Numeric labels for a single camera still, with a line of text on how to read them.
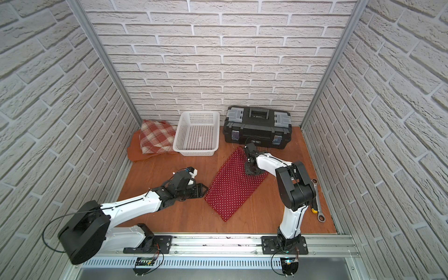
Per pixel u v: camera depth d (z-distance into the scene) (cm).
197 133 114
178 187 66
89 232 41
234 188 88
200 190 76
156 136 103
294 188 50
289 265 69
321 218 81
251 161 71
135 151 102
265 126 98
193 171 80
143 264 72
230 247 75
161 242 75
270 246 73
